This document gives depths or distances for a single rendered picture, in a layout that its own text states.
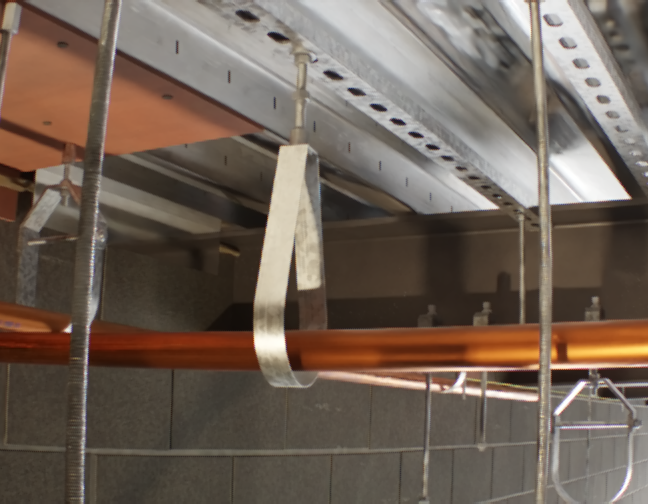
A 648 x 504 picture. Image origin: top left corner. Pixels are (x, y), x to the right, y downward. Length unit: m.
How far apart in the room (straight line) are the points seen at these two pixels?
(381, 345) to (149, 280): 0.93
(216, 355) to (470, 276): 0.86
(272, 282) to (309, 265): 0.09
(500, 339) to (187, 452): 1.09
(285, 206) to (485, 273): 0.86
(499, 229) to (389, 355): 0.89
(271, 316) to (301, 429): 1.32
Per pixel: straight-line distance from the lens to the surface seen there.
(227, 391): 1.81
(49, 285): 1.44
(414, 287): 1.65
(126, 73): 0.97
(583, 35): 0.81
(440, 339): 0.72
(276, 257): 0.76
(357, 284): 1.70
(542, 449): 0.65
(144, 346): 0.87
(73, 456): 0.43
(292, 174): 0.80
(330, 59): 0.87
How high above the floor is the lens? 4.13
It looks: 10 degrees up
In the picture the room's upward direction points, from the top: 2 degrees clockwise
